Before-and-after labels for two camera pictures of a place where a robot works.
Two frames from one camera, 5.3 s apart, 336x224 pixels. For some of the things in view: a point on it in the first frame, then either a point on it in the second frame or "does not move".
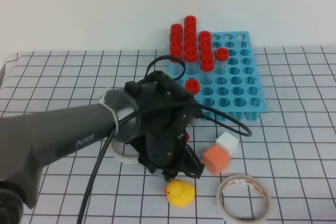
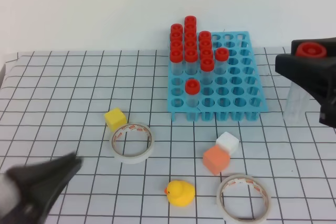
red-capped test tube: x=187 y=137 -> x=298 y=101
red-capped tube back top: x=190 y=22 does not move
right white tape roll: x=248 y=177 does not move
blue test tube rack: x=238 y=95 does not move
